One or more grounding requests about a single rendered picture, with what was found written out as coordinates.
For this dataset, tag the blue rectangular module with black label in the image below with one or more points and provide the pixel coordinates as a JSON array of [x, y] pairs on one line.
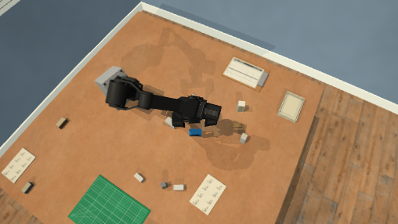
[[195, 132]]

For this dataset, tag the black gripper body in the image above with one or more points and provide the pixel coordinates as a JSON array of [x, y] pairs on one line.
[[177, 120]]

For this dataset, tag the green cutting mat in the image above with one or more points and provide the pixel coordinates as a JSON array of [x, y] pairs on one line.
[[104, 203]]

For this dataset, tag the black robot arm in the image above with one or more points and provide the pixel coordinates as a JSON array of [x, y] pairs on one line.
[[195, 107]]

